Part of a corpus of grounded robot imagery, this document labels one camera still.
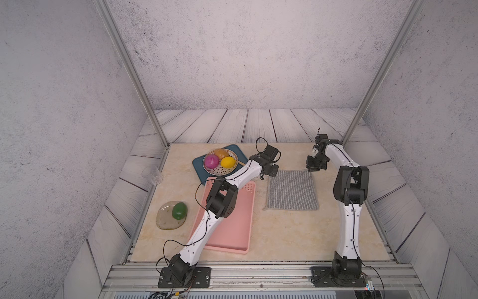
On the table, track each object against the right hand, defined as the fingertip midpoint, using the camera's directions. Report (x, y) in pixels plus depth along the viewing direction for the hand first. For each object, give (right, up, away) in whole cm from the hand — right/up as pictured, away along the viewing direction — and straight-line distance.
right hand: (311, 167), depth 105 cm
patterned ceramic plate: (-51, -2, +3) cm, 51 cm away
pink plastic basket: (-43, -29, -21) cm, 55 cm away
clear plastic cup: (-88, -3, -1) cm, 88 cm away
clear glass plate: (-75, -24, -16) cm, 80 cm away
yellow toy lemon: (-47, +3, +2) cm, 47 cm away
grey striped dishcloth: (-12, -12, -6) cm, 18 cm away
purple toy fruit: (-56, +3, 0) cm, 56 cm away
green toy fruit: (-68, -20, -15) cm, 73 cm away
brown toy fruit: (-50, +8, +4) cm, 51 cm away
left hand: (-20, -2, -1) cm, 20 cm away
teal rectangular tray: (-39, +5, +10) cm, 41 cm away
